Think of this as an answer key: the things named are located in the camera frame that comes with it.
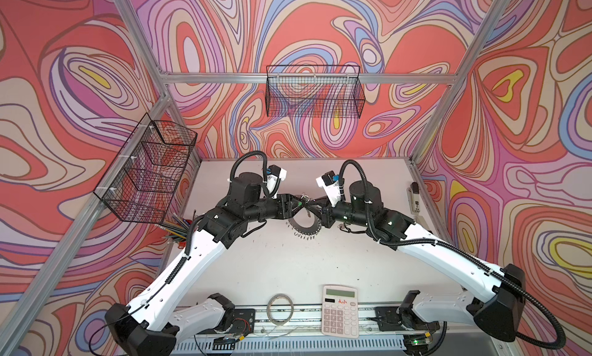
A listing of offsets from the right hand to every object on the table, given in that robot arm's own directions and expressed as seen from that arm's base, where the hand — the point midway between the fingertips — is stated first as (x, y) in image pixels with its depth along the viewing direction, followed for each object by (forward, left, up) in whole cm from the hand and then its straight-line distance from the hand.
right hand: (309, 210), depth 69 cm
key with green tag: (+1, +1, +4) cm, 4 cm away
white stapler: (+21, -48, -24) cm, 58 cm away
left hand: (-1, +1, +5) cm, 5 cm away
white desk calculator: (-23, -9, -25) cm, 35 cm away
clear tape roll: (-25, +12, -26) cm, 39 cm away
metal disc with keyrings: (-3, +1, -4) cm, 5 cm away
